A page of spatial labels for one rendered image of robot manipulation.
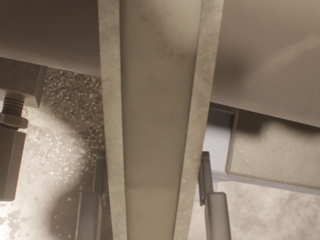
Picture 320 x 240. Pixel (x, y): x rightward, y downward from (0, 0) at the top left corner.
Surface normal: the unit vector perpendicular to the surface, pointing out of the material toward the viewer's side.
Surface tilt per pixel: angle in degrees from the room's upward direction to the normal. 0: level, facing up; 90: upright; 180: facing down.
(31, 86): 4
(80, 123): 2
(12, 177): 60
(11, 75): 4
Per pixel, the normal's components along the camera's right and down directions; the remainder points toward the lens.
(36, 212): 0.22, -0.14
